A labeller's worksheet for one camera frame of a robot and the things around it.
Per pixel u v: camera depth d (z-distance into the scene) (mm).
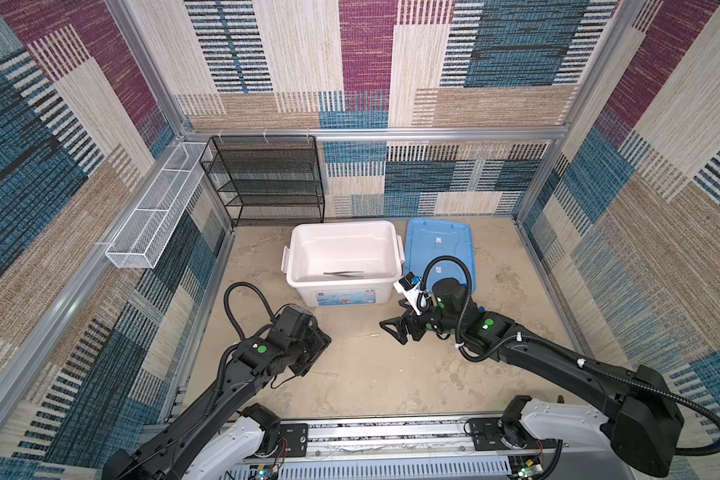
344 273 1051
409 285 662
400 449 729
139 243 892
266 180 1087
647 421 396
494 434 729
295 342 598
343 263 1045
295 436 744
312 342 700
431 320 658
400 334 676
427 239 1125
